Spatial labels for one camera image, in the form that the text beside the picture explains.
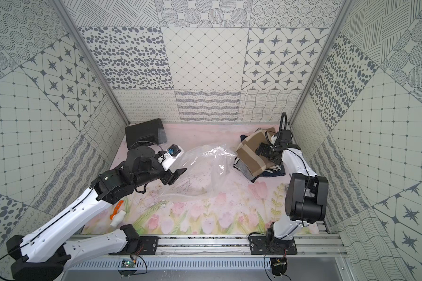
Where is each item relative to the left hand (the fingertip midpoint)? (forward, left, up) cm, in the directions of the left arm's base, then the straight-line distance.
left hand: (183, 163), depth 66 cm
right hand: (+18, -38, -21) cm, 47 cm away
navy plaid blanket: (+13, -48, -28) cm, 57 cm away
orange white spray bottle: (-12, +33, -27) cm, 44 cm away
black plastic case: (+36, +33, -23) cm, 54 cm away
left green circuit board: (-29, +24, -32) cm, 49 cm away
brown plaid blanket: (+18, -29, -20) cm, 39 cm away
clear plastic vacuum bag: (+13, -5, -31) cm, 34 cm away
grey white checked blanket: (+11, -27, -24) cm, 38 cm away
